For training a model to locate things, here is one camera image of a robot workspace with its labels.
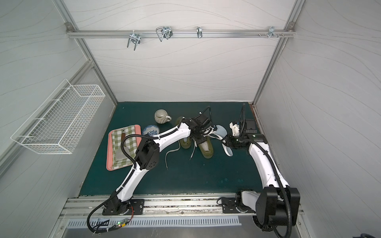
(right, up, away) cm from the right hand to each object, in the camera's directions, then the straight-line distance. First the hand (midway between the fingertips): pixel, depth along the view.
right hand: (224, 140), depth 82 cm
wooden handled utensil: (-65, +1, +17) cm, 68 cm away
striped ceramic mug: (-42, +14, +28) cm, 53 cm away
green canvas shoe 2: (-9, -7, +12) cm, 16 cm away
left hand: (-11, 0, +12) cm, 16 cm away
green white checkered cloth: (-63, -13, +7) cm, 65 cm away
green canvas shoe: (-23, -3, +10) cm, 25 cm away
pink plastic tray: (-69, -13, +7) cm, 71 cm away
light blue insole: (-2, +4, +4) cm, 7 cm away
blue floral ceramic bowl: (-48, +4, +20) cm, 52 cm away
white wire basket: (-80, +10, -13) cm, 82 cm away
